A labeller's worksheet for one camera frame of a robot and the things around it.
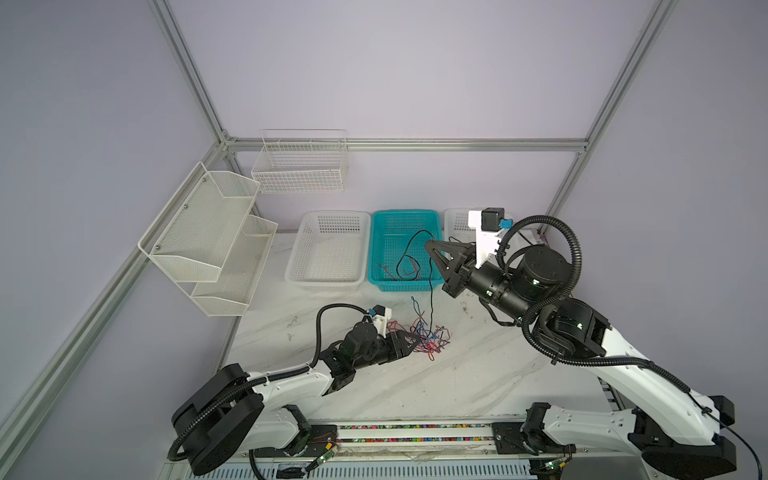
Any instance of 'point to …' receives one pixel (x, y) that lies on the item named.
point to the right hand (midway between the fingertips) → (423, 244)
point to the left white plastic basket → (330, 252)
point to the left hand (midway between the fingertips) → (416, 343)
